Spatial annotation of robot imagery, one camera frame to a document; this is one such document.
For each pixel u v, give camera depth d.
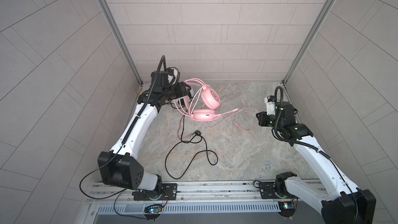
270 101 0.68
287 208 0.68
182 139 0.87
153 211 0.64
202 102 0.63
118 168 0.39
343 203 0.36
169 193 0.71
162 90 0.57
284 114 0.57
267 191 0.71
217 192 0.72
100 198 0.41
